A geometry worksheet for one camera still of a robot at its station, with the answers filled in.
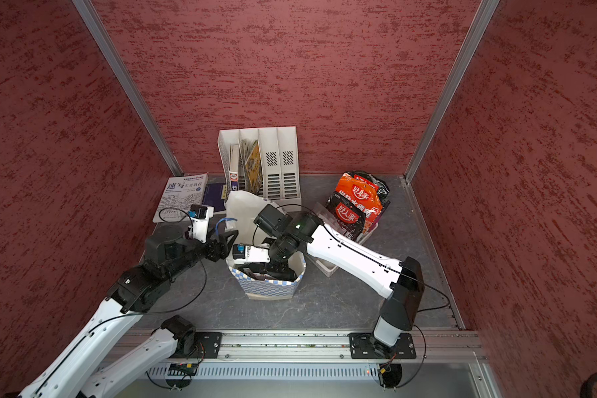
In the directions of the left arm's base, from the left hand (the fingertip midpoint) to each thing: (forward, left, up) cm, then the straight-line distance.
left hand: (226, 234), depth 70 cm
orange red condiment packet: (+22, -45, -8) cm, 50 cm away
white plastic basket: (-2, -31, -18) cm, 36 cm away
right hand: (-8, -12, -7) cm, 16 cm away
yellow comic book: (+39, 0, -8) cm, 39 cm away
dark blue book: (+38, +20, -27) cm, 50 cm away
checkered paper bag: (+13, -1, -6) cm, 15 cm away
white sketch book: (+36, +35, -24) cm, 56 cm away
